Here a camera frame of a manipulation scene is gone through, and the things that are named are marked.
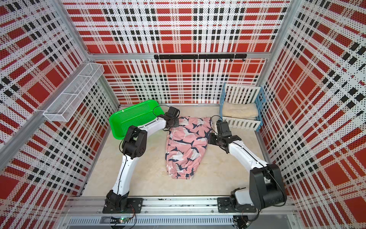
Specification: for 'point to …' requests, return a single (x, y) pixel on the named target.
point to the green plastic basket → (137, 115)
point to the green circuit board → (123, 220)
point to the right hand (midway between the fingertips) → (212, 137)
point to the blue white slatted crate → (240, 93)
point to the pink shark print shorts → (186, 145)
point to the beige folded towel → (246, 111)
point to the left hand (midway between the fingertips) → (176, 121)
